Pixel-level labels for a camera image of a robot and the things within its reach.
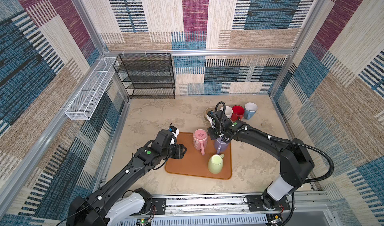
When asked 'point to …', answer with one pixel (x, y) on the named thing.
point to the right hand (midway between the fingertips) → (212, 133)
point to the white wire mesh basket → (83, 105)
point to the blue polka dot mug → (250, 109)
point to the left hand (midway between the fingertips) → (183, 147)
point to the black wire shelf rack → (150, 75)
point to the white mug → (228, 111)
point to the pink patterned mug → (200, 140)
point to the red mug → (237, 111)
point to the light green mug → (215, 163)
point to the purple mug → (220, 145)
